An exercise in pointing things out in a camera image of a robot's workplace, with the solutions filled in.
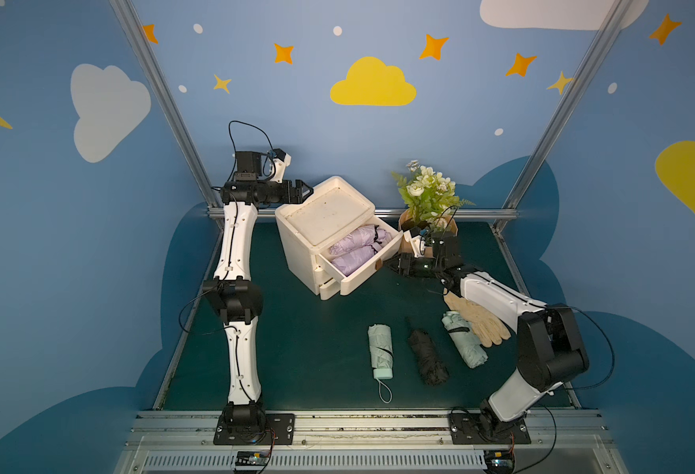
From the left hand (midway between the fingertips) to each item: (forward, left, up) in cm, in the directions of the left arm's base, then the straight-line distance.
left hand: (300, 185), depth 88 cm
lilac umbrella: (-10, -21, -11) cm, 26 cm away
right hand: (-17, -28, -14) cm, 36 cm away
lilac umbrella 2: (-20, -15, -12) cm, 28 cm away
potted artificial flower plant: (-2, -40, -2) cm, 40 cm away
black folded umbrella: (-46, -39, -25) cm, 65 cm away
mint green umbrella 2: (-33, -50, -27) cm, 66 cm away
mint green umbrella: (-39, -26, -29) cm, 55 cm away
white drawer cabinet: (-9, -3, -8) cm, 12 cm away
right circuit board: (-65, -55, -34) cm, 91 cm away
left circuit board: (-66, +7, -32) cm, 74 cm away
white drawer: (-27, -15, -11) cm, 33 cm away
